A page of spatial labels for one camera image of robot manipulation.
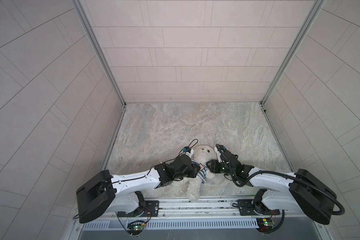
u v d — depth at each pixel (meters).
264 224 0.68
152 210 0.71
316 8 0.71
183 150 0.72
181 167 0.58
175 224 0.68
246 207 0.72
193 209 0.72
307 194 0.41
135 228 0.65
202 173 0.75
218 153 0.65
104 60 0.91
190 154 0.72
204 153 0.81
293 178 0.45
